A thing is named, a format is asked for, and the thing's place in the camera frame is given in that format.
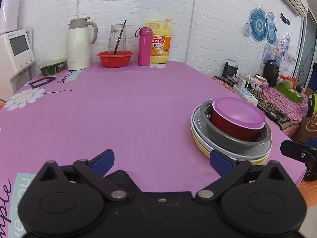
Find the white water dispenser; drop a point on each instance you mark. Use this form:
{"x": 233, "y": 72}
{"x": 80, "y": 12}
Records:
{"x": 15, "y": 59}

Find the white charger plug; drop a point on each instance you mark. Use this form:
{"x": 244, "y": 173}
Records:
{"x": 242, "y": 83}

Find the black speaker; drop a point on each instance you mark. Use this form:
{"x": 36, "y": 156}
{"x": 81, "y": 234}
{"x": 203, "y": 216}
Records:
{"x": 270, "y": 72}

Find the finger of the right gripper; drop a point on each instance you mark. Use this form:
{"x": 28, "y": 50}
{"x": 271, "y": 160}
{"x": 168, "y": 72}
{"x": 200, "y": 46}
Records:
{"x": 298, "y": 151}

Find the white thermos jug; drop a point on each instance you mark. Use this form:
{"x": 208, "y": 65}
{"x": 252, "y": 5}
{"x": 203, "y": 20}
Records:
{"x": 82, "y": 34}

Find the yellow detergent bottle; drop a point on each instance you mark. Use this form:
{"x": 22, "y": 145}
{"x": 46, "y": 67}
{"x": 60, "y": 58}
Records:
{"x": 161, "y": 40}

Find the black stirring stick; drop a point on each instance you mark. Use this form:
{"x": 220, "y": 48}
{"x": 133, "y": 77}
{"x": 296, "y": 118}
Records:
{"x": 119, "y": 38}

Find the purple translucent plastic bowl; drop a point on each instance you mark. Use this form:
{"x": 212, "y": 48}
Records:
{"x": 239, "y": 112}

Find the white floral ceramic plate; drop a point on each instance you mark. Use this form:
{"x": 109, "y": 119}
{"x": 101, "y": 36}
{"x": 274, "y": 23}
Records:
{"x": 233, "y": 156}

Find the yellow plastic plate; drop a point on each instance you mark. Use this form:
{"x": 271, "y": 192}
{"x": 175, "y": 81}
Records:
{"x": 207, "y": 150}

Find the pink thermos bottle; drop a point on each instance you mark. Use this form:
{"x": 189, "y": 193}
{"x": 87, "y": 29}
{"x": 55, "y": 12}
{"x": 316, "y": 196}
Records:
{"x": 145, "y": 41}

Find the blue wall fan decoration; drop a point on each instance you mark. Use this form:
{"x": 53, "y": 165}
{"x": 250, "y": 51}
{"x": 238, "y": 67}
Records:
{"x": 261, "y": 26}

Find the green instant noodle bowl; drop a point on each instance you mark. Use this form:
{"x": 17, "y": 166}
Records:
{"x": 53, "y": 66}

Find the purple floral tablecloth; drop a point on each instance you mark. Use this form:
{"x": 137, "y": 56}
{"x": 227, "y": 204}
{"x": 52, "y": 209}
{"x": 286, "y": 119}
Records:
{"x": 141, "y": 113}

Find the stainless steel bowl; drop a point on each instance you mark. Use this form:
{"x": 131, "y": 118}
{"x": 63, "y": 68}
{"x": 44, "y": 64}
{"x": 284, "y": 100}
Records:
{"x": 222, "y": 141}

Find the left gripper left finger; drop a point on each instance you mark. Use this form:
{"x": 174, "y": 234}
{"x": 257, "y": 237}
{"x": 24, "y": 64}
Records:
{"x": 93, "y": 172}

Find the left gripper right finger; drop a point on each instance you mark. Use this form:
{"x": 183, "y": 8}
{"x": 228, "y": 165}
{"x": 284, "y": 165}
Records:
{"x": 232, "y": 173}

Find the white plate dark rim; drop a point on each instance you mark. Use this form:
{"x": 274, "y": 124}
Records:
{"x": 233, "y": 127}

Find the white power strip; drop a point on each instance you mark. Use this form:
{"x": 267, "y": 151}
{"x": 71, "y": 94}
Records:
{"x": 245, "y": 95}

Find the black box on sidetable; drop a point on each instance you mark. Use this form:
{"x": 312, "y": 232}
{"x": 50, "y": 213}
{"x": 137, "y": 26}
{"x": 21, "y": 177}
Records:
{"x": 230, "y": 69}

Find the brown paper bag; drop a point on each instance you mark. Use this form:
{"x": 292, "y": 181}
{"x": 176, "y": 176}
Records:
{"x": 307, "y": 129}

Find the green tray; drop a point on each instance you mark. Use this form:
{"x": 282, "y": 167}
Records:
{"x": 293, "y": 95}

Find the patterned side table cloth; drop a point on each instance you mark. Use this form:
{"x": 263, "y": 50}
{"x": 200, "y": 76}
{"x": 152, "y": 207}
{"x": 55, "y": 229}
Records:
{"x": 290, "y": 113}

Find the red white ceramic bowl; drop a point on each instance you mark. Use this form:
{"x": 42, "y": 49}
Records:
{"x": 233, "y": 130}

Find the red plastic basket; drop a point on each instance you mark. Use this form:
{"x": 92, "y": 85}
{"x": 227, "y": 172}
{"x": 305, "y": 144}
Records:
{"x": 109, "y": 60}

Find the glass pitcher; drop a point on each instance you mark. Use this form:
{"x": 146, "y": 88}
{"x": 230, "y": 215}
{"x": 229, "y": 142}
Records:
{"x": 114, "y": 34}

